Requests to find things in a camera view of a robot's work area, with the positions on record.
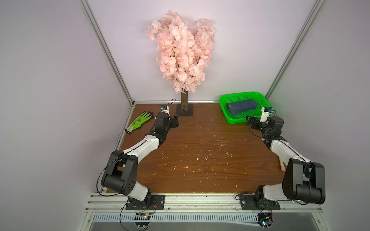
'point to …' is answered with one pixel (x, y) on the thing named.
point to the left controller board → (142, 220)
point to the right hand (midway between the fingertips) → (256, 114)
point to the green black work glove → (138, 121)
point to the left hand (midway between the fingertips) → (175, 115)
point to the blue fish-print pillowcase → (235, 108)
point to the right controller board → (265, 220)
